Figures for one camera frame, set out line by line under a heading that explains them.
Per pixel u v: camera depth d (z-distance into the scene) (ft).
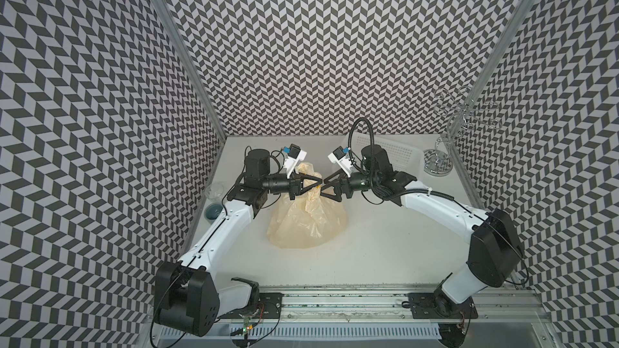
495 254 1.44
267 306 2.36
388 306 2.47
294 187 2.10
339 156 2.22
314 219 2.30
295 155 2.11
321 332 2.28
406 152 3.67
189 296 1.29
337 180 2.15
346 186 2.19
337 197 2.20
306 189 2.19
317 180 2.32
